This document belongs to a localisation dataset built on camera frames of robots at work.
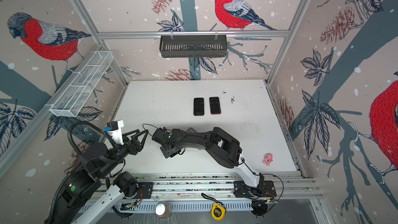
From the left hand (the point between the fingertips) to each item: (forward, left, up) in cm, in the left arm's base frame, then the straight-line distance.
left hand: (142, 132), depth 62 cm
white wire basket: (+16, +38, +2) cm, 41 cm away
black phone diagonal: (+34, -23, -29) cm, 50 cm away
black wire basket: (+64, -21, -1) cm, 68 cm away
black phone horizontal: (+35, -34, -29) cm, 57 cm away
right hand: (+3, -6, -31) cm, 32 cm away
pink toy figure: (-3, -60, -27) cm, 66 cm away
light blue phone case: (+16, -18, -29) cm, 38 cm away
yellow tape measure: (-24, -32, -27) cm, 48 cm away
